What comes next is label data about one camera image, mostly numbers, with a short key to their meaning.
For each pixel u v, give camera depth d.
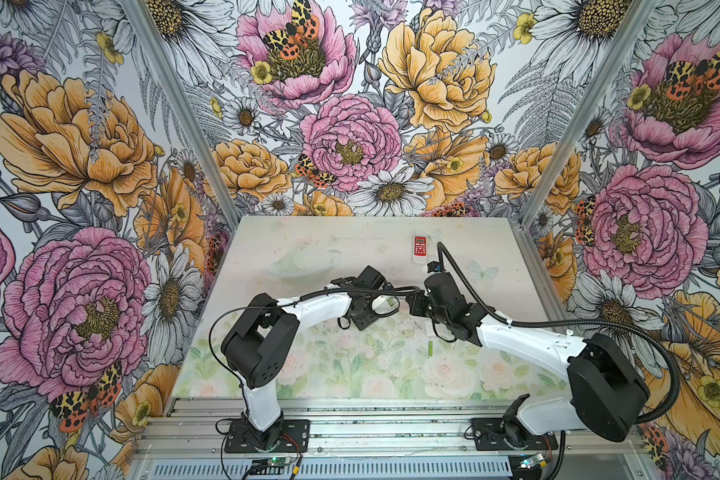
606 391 0.43
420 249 1.12
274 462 0.71
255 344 0.49
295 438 0.73
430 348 0.89
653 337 0.72
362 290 0.69
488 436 0.73
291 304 0.53
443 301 0.66
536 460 0.72
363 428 0.76
